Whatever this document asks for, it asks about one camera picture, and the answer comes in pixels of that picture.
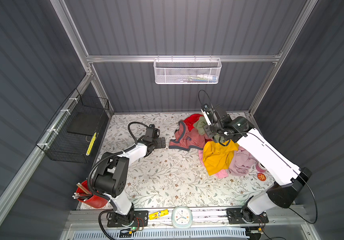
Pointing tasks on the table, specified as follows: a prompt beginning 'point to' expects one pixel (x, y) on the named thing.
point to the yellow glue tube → (158, 214)
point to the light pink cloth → (222, 174)
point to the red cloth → (191, 120)
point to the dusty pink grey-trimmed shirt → (185, 140)
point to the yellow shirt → (217, 157)
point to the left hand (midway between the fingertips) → (157, 141)
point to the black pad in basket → (85, 123)
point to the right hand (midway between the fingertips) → (211, 125)
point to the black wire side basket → (71, 135)
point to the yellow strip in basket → (91, 144)
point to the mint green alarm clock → (182, 217)
